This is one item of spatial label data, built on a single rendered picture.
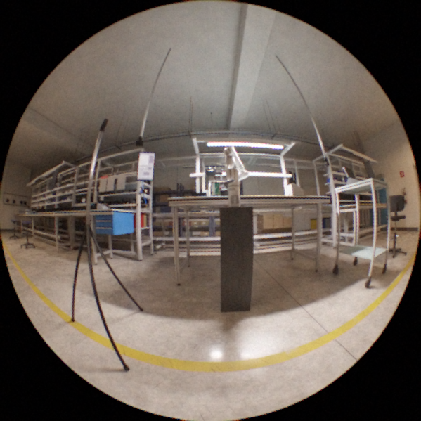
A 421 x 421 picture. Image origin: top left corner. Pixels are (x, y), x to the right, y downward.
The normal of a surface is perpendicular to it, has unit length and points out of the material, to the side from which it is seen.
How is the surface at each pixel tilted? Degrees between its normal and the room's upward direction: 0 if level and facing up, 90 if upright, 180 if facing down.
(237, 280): 90
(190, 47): 180
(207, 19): 180
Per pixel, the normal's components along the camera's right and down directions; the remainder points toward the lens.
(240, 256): -0.07, -0.06
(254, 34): 0.02, 1.00
